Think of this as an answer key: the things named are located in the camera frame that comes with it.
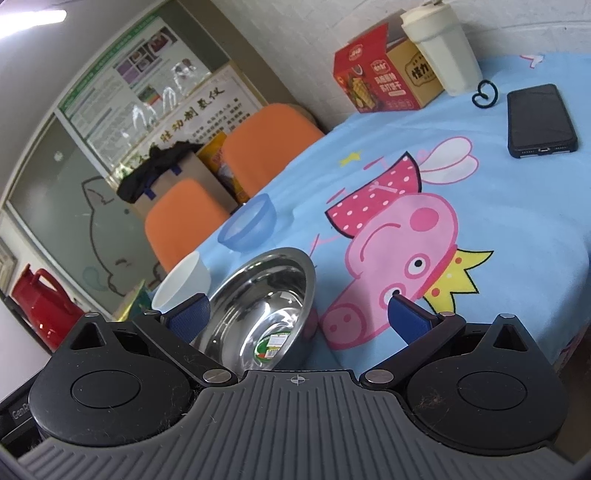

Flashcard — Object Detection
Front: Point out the white tumbler cup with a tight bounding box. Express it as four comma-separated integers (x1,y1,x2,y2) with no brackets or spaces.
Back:
400,0,484,97

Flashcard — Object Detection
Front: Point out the blue printed tablecloth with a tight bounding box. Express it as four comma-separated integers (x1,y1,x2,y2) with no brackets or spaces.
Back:
191,51,591,374

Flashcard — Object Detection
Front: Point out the blue plastic bowl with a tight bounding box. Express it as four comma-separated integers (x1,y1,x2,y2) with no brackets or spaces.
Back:
217,193,277,252

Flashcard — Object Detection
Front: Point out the cardboard box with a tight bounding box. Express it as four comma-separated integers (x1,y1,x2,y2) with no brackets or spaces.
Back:
131,152,238,219

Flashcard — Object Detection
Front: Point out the orange chair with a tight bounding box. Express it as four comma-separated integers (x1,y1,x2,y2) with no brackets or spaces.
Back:
222,104,326,199
144,179,232,273

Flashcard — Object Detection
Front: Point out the red snack box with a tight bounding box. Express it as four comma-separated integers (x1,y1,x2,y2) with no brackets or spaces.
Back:
333,24,446,114

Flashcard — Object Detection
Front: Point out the red thermos jug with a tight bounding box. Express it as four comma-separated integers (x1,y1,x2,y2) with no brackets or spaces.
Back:
10,268,86,352

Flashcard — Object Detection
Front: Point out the white bowl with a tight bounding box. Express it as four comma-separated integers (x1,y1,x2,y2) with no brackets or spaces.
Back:
151,253,212,311

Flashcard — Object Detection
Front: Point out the black phone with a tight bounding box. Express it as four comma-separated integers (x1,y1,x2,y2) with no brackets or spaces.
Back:
507,84,579,158

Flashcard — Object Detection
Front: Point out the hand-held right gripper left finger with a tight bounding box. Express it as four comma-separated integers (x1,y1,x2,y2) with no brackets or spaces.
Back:
58,293,238,386

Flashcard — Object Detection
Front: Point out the ceiling light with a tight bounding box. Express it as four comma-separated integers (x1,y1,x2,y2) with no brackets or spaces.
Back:
0,7,63,42

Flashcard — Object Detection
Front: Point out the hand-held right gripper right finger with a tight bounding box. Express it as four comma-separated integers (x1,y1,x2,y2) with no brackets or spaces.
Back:
360,295,539,388

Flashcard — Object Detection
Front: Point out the black hair tie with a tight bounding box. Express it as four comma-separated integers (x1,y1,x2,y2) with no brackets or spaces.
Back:
472,80,498,109

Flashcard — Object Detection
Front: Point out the yellow bag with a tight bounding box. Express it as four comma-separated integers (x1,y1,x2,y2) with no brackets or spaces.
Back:
198,131,250,206

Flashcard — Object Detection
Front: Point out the black cloth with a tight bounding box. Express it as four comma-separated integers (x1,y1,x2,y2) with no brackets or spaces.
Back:
116,142,204,203

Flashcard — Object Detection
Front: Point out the white wall poster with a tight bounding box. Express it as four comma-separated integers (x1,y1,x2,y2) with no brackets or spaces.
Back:
106,65,262,185

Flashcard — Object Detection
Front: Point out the green bordered wall poster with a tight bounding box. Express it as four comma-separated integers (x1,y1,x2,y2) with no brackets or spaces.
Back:
58,16,232,162

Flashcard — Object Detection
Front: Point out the stainless steel bowl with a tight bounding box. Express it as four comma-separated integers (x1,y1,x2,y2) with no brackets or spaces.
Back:
189,247,319,372

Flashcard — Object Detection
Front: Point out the frosted glass panel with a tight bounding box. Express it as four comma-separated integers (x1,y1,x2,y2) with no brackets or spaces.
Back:
4,115,155,301

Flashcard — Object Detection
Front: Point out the green instant noodle bowl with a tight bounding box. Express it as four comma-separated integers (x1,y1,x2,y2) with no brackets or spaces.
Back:
113,281,154,321

